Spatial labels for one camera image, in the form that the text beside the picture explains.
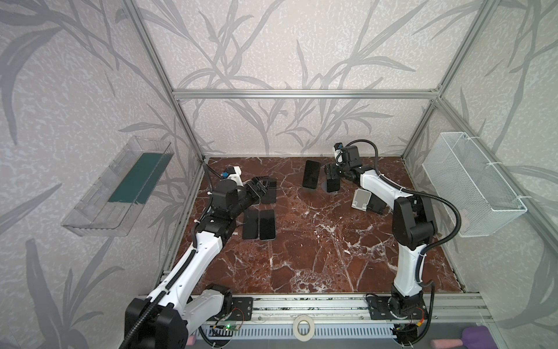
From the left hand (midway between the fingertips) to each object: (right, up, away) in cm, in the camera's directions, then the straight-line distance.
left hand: (269, 176), depth 75 cm
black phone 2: (+17, +1, +29) cm, 33 cm away
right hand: (+27, +7, +24) cm, 37 cm away
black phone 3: (+28, -5, +32) cm, 43 cm away
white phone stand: (+39, -11, +22) cm, 46 cm away
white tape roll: (+11, -51, -7) cm, 53 cm away
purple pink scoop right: (+66, -52, -7) cm, 84 cm away
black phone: (-3, -11, +30) cm, 32 cm away
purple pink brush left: (-24, -52, -8) cm, 57 cm away
